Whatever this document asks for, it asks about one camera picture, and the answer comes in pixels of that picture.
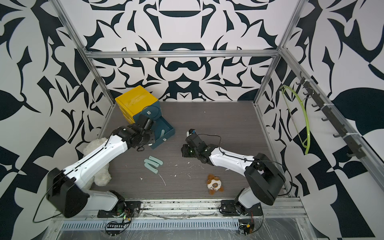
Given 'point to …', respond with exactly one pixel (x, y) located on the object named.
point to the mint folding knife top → (159, 162)
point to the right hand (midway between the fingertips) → (181, 147)
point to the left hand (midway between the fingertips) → (150, 134)
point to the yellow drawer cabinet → (131, 102)
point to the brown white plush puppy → (214, 184)
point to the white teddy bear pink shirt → (93, 144)
